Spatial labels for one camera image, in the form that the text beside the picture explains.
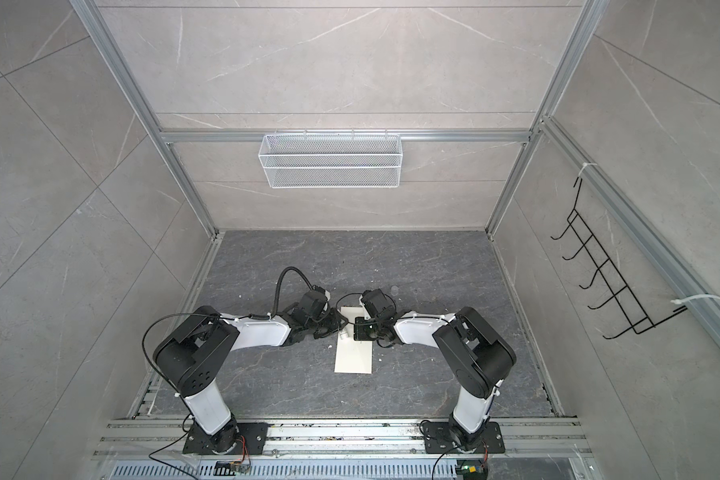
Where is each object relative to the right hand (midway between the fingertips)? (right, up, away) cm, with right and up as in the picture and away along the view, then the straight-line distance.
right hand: (354, 329), depth 93 cm
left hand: (-2, +4, 0) cm, 5 cm away
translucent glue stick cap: (+13, +11, +8) cm, 19 cm away
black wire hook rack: (+58, +11, -35) cm, 69 cm away
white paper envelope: (-1, -7, -5) cm, 9 cm away
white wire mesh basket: (-8, +56, +7) cm, 57 cm away
